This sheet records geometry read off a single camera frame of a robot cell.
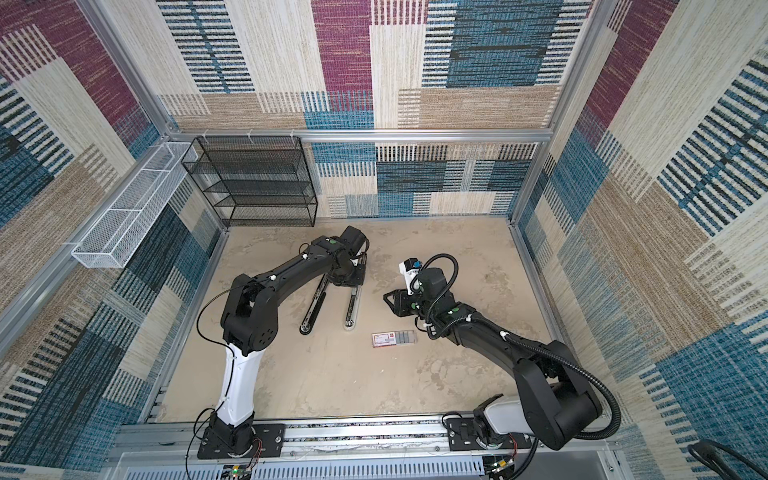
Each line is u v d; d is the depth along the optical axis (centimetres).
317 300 96
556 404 42
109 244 70
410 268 77
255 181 111
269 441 73
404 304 75
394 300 84
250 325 55
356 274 86
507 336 50
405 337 90
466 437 73
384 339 89
